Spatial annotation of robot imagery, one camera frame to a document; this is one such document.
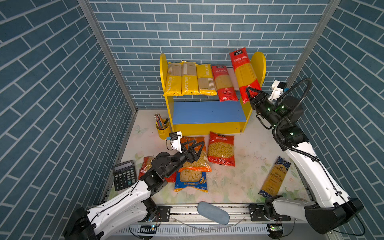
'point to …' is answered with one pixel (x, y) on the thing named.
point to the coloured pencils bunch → (159, 120)
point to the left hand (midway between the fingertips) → (201, 144)
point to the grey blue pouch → (213, 213)
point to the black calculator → (124, 175)
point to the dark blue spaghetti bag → (274, 178)
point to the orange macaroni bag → (201, 165)
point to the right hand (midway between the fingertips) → (244, 86)
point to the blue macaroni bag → (193, 177)
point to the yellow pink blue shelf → (204, 114)
